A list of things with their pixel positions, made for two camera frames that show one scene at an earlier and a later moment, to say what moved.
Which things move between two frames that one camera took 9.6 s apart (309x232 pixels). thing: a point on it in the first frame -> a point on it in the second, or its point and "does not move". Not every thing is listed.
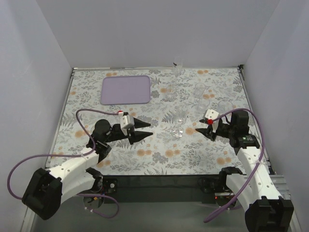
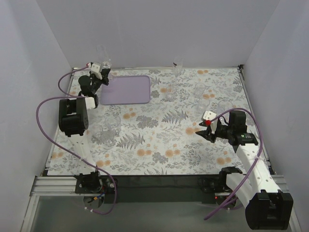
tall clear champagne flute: x=177 y=65 does not move
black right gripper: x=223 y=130 does not move
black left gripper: x=131 y=133 -> x=102 y=74
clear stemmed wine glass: x=180 y=118 -> x=104 y=56
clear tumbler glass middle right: x=203 y=104 does not move
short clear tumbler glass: x=170 y=91 does not move
